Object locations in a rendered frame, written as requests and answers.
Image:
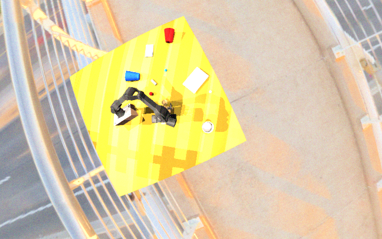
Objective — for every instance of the red cup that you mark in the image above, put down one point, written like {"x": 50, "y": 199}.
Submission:
{"x": 169, "y": 33}

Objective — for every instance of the white cup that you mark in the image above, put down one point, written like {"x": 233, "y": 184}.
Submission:
{"x": 207, "y": 127}

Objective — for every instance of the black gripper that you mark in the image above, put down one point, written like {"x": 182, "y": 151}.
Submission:
{"x": 174, "y": 116}

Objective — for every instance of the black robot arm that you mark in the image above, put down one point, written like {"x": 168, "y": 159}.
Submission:
{"x": 161, "y": 113}

